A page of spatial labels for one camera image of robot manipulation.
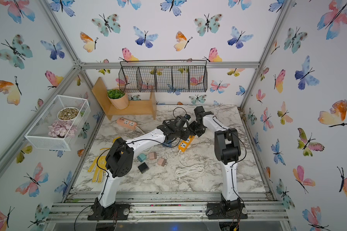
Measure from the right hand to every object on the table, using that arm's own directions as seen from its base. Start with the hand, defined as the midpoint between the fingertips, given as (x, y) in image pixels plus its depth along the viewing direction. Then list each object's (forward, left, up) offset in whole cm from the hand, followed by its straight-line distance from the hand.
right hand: (190, 133), depth 101 cm
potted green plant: (+16, +51, +15) cm, 56 cm away
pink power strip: (+7, +47, -1) cm, 47 cm away
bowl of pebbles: (-13, +61, +31) cm, 70 cm away
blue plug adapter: (-18, +12, +14) cm, 26 cm away
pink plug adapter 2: (-21, +17, -2) cm, 28 cm away
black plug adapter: (-25, +28, -3) cm, 38 cm away
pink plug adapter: (-17, +23, -2) cm, 29 cm away
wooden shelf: (+22, +40, +1) cm, 46 cm away
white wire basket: (-27, +66, +31) cm, 78 cm away
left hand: (-4, 0, +8) cm, 9 cm away
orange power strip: (-9, +4, -1) cm, 10 cm away
